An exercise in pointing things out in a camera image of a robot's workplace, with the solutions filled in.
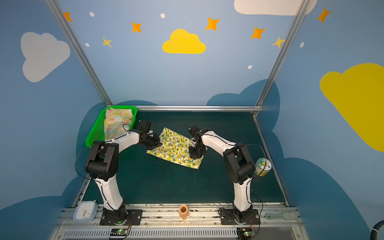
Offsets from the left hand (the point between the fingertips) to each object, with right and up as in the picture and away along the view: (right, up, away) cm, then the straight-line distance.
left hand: (164, 143), depth 98 cm
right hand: (+21, -8, -7) cm, 23 cm away
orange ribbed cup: (+16, -28, -33) cm, 45 cm away
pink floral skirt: (-38, +14, +13) cm, 43 cm away
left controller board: (-16, -40, -28) cm, 51 cm away
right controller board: (+45, -41, -27) cm, 66 cm away
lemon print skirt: (+7, -3, +1) cm, 8 cm away
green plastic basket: (-47, +7, +4) cm, 48 cm away
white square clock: (-34, -32, -25) cm, 53 cm away
